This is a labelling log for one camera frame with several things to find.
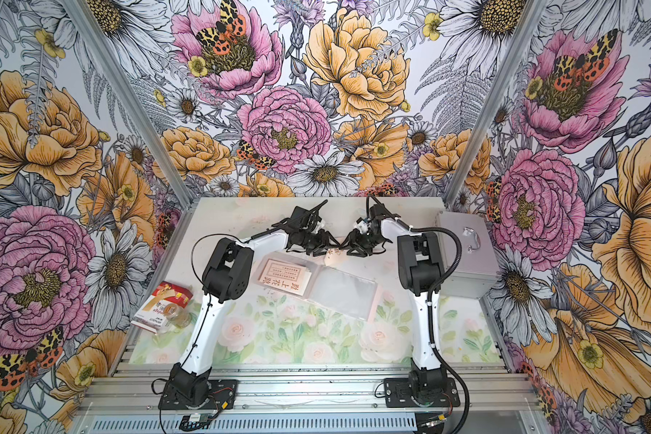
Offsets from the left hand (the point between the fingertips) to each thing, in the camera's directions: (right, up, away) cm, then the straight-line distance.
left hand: (336, 253), depth 102 cm
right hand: (+3, 0, 0) cm, 3 cm away
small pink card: (-1, -2, 0) cm, 2 cm away
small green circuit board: (-36, -39, -31) cm, 61 cm away
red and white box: (-56, -17, -18) cm, 62 cm away
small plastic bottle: (-48, -17, -18) cm, 54 cm away
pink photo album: (+3, -13, -7) cm, 15 cm away
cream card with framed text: (-18, -7, -5) cm, 20 cm away
